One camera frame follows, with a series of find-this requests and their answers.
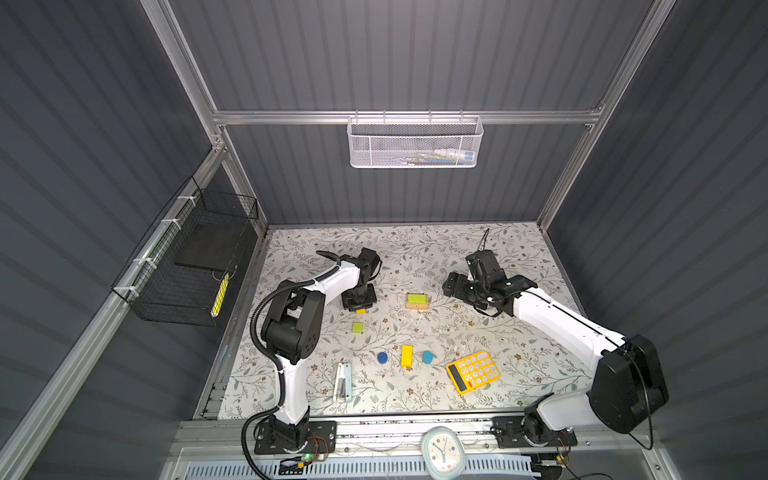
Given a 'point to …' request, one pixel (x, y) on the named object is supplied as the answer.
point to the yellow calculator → (474, 372)
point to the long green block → (417, 299)
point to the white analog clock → (443, 454)
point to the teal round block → (428, 357)
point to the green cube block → (358, 328)
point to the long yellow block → (407, 356)
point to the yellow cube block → (361, 311)
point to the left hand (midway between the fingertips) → (364, 306)
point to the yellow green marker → (223, 286)
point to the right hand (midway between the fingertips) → (456, 290)
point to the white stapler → (343, 387)
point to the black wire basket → (180, 274)
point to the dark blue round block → (382, 357)
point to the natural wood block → (417, 307)
